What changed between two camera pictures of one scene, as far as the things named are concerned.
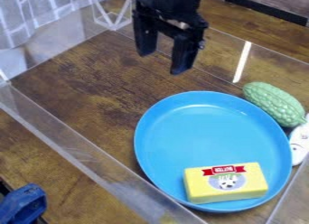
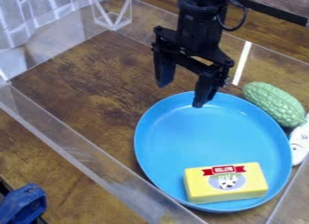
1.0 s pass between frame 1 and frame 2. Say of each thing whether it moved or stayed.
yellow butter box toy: stayed
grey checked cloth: stayed
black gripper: moved
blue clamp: stayed
